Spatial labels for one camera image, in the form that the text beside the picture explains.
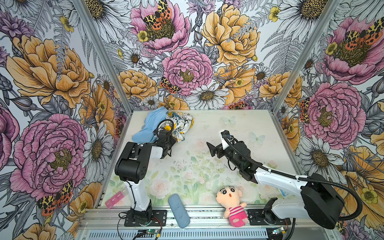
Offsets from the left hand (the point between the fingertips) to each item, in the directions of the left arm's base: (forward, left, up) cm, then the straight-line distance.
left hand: (173, 141), depth 103 cm
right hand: (-13, -25, +17) cm, 33 cm away
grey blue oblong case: (-42, -6, +2) cm, 42 cm away
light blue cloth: (+5, +19, 0) cm, 19 cm away
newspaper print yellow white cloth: (+8, -4, +10) cm, 13 cm away
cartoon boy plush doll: (-38, -31, +8) cm, 49 cm away
